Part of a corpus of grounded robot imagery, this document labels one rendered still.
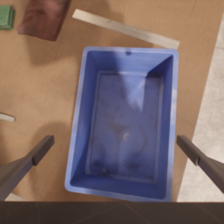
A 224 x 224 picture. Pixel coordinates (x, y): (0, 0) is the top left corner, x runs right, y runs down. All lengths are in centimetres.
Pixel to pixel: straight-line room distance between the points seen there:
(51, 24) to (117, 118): 36
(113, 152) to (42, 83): 29
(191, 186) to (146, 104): 63
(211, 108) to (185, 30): 56
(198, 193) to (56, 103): 81
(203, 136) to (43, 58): 82
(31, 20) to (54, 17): 8
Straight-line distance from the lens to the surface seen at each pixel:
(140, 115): 44
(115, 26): 55
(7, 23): 66
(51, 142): 16
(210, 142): 99
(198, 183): 99
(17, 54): 62
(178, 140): 17
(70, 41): 56
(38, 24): 62
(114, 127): 44
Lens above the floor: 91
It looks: 78 degrees down
